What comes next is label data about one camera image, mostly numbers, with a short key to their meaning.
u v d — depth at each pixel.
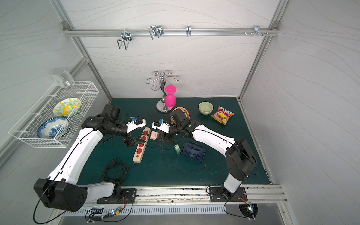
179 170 0.83
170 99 0.96
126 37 0.78
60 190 0.37
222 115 1.04
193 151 0.78
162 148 0.90
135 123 0.60
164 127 0.67
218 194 0.74
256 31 0.77
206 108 1.11
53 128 0.63
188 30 0.78
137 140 0.63
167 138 0.68
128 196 0.71
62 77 0.64
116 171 0.80
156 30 0.76
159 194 0.75
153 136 0.73
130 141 0.63
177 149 0.88
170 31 0.77
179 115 0.63
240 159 0.45
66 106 0.70
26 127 0.56
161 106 1.13
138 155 0.86
